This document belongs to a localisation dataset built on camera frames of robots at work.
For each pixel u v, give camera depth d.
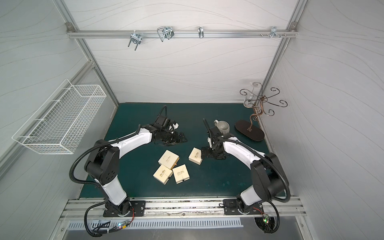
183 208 0.75
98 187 0.51
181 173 0.82
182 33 0.78
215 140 0.70
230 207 0.73
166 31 0.77
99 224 0.72
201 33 0.78
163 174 0.82
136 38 0.78
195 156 0.88
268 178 0.44
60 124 0.69
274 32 0.76
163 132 0.78
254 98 0.94
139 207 0.73
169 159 0.88
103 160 0.47
